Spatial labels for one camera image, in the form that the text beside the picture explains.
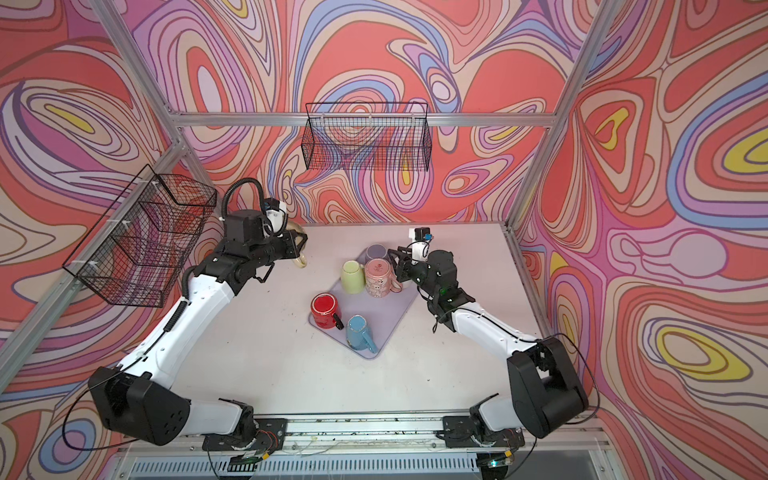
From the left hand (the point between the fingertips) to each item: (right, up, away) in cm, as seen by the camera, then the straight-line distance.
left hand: (309, 234), depth 77 cm
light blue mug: (+13, -28, +4) cm, 31 cm away
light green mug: (+10, -13, +17) cm, 24 cm away
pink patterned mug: (+18, -13, +14) cm, 27 cm away
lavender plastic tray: (+19, -25, +18) cm, 36 cm away
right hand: (+23, -6, +5) cm, 24 cm away
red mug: (+2, -21, +10) cm, 23 cm away
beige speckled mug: (-2, -7, +1) cm, 7 cm away
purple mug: (+16, -4, +25) cm, 30 cm away
